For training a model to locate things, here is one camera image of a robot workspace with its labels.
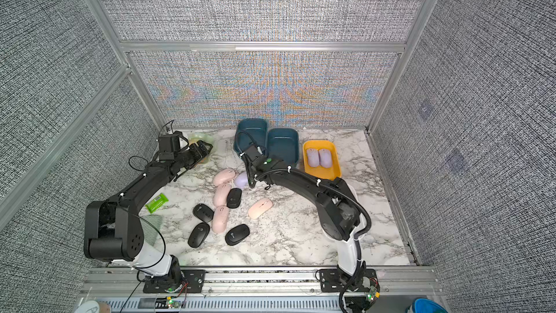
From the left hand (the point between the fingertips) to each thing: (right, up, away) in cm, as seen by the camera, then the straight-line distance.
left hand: (211, 147), depth 90 cm
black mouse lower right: (+12, -33, -6) cm, 36 cm away
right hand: (+21, -6, -1) cm, 22 cm away
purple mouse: (+11, -15, +9) cm, 21 cm away
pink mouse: (+4, -20, +3) cm, 21 cm away
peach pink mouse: (+20, -25, 0) cm, 32 cm away
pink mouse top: (+3, -13, +11) cm, 17 cm away
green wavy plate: (-9, +5, +21) cm, 23 cm away
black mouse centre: (+9, -22, +2) cm, 24 cm away
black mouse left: (-3, -27, -2) cm, 27 cm away
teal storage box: (+13, +9, +30) cm, 34 cm away
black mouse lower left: (-2, -34, -7) cm, 34 cm away
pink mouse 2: (+5, -29, -4) cm, 29 cm away
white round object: (-30, -48, -24) cm, 62 cm away
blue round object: (+70, -45, -28) cm, 88 cm away
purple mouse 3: (+50, -5, +14) cm, 53 cm away
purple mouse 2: (+45, -5, +14) cm, 47 cm away
